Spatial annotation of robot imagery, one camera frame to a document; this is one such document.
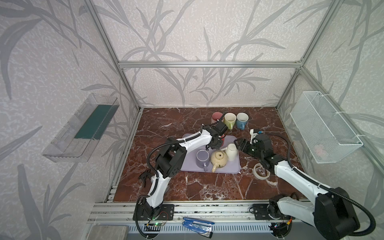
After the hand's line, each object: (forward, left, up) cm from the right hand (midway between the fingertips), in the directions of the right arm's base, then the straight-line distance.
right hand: (237, 138), depth 86 cm
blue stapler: (-42, +20, -10) cm, 48 cm away
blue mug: (+20, -7, -6) cm, 22 cm away
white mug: (-6, +4, -4) cm, 8 cm away
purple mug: (-11, +21, -5) cm, 24 cm away
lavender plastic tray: (-9, +29, -14) cm, 34 cm away
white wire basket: (-12, -33, +20) cm, 40 cm away
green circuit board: (-40, +44, -13) cm, 61 cm away
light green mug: (+19, +2, -6) cm, 20 cm away
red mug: (+7, +7, -12) cm, 16 cm away
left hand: (+4, +11, -8) cm, 15 cm away
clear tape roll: (-15, -13, -14) cm, 24 cm away
